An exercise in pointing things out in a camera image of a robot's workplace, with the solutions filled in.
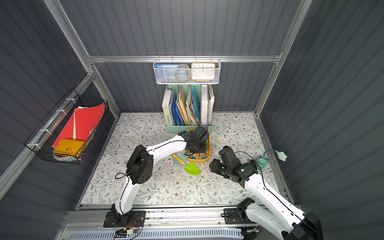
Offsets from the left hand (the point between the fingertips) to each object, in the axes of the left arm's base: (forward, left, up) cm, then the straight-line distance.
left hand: (205, 148), depth 92 cm
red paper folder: (+1, +62, +25) cm, 67 cm away
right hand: (-14, -5, +5) cm, 15 cm away
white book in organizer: (+19, +24, +18) cm, 36 cm away
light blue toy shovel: (-2, +14, -6) cm, 16 cm away
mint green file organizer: (+23, +11, +14) cm, 29 cm away
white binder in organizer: (+22, 0, +17) cm, 28 cm away
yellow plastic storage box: (-5, +4, -3) cm, 7 cm away
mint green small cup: (-10, -33, +1) cm, 34 cm away
